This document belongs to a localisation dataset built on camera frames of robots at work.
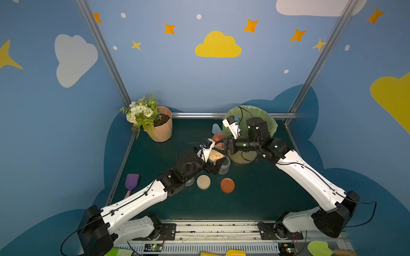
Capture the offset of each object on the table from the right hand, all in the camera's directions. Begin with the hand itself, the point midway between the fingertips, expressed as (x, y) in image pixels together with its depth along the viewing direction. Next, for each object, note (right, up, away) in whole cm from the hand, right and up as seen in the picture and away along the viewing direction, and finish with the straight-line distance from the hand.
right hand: (218, 142), depth 67 cm
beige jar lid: (-7, -24, +23) cm, 34 cm away
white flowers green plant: (-39, +16, +17) cm, 46 cm away
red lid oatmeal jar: (+6, -15, +22) cm, 27 cm away
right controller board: (+32, -49, +4) cm, 58 cm away
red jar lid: (+7, -26, +22) cm, 34 cm away
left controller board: (-29, -48, +3) cm, 56 cm away
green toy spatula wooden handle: (+46, -48, +3) cm, 67 cm away
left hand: (+1, -4, +2) cm, 5 cm away
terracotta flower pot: (-32, +7, +30) cm, 44 cm away
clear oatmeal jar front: (-14, -23, +20) cm, 34 cm away
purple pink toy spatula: (-47, -23, +21) cm, 57 cm away
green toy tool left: (-43, -47, 0) cm, 64 cm away
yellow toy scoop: (+5, -49, +2) cm, 49 cm away
